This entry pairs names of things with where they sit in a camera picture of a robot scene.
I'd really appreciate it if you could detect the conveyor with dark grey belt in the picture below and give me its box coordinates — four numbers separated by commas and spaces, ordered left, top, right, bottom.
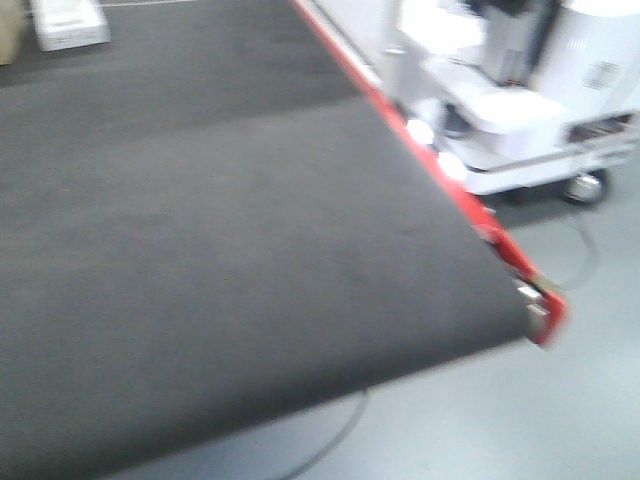
0, 0, 571, 480

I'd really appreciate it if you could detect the white wheeled machine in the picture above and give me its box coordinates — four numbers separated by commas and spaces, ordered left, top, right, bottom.
382, 0, 640, 206

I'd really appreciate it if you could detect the long white flat box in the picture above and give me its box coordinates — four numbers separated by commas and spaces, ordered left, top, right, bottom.
29, 0, 112, 53

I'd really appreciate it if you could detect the grey floor cable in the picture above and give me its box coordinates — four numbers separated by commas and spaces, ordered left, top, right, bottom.
279, 387, 371, 480
554, 212, 601, 292

